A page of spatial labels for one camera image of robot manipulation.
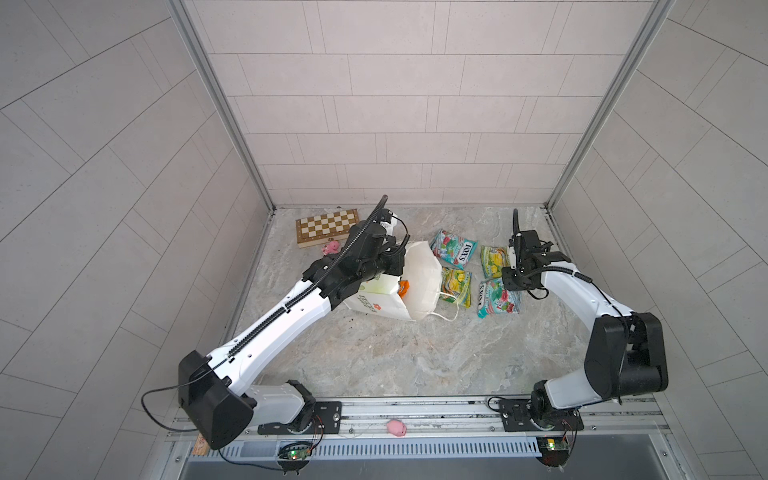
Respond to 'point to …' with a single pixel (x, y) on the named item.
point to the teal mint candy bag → (451, 248)
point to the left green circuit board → (295, 451)
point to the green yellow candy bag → (493, 260)
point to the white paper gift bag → (414, 294)
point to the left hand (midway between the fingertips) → (413, 248)
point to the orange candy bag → (404, 285)
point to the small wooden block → (201, 447)
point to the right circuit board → (554, 450)
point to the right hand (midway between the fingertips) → (510, 278)
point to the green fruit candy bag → (456, 287)
